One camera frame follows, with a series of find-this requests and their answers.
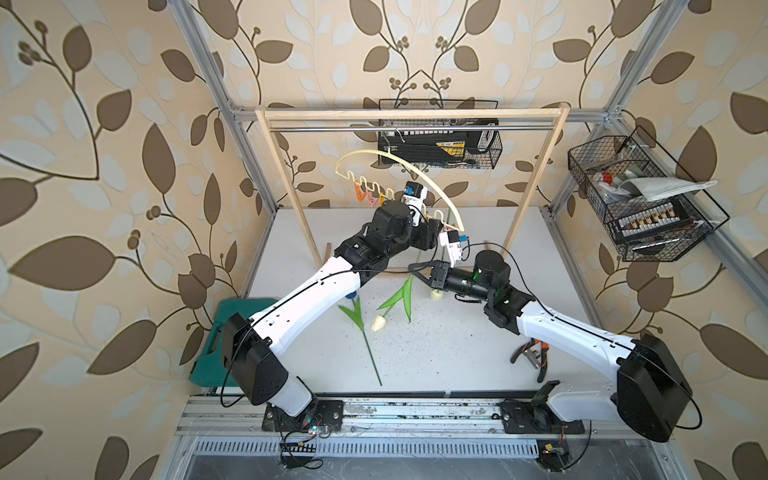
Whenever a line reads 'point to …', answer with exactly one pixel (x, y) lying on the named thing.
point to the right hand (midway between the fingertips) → (408, 268)
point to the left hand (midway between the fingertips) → (437, 219)
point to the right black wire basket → (599, 166)
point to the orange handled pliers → (537, 351)
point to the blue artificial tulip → (357, 318)
